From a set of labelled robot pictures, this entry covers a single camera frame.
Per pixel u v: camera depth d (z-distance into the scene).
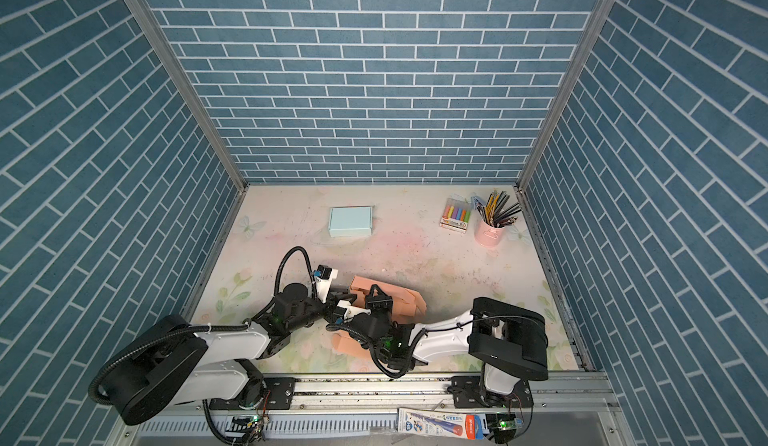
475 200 1.15
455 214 1.11
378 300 0.71
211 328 0.50
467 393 0.74
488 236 0.97
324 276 0.75
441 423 0.69
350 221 1.05
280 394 0.73
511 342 0.45
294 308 0.67
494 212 0.99
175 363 0.43
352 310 0.73
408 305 0.82
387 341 0.62
